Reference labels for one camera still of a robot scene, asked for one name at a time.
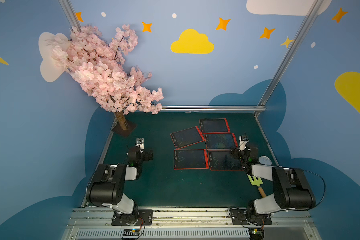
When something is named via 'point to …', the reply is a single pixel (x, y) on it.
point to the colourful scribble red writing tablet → (220, 141)
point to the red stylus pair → (227, 125)
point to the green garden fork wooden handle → (257, 182)
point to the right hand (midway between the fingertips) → (241, 145)
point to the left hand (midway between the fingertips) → (144, 146)
